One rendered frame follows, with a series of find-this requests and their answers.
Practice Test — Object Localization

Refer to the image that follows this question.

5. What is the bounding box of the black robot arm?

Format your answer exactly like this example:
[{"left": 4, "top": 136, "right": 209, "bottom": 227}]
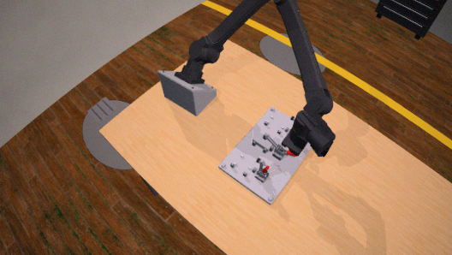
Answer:
[{"left": 175, "top": 0, "right": 336, "bottom": 157}]

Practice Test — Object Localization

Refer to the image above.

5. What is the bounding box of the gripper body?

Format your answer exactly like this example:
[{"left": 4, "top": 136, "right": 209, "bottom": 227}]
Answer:
[{"left": 282, "top": 127, "right": 306, "bottom": 157}]

